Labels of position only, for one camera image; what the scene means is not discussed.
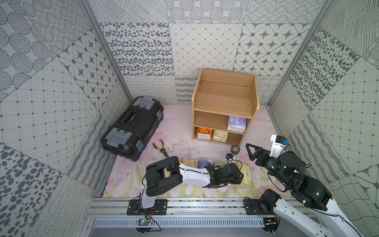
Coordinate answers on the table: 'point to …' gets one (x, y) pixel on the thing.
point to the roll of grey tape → (235, 149)
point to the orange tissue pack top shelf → (190, 162)
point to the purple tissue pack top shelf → (205, 162)
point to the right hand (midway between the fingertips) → (250, 148)
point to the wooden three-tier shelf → (223, 105)
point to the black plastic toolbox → (131, 135)
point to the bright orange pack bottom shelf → (204, 133)
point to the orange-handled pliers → (161, 150)
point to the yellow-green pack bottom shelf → (220, 136)
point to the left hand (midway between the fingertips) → (246, 175)
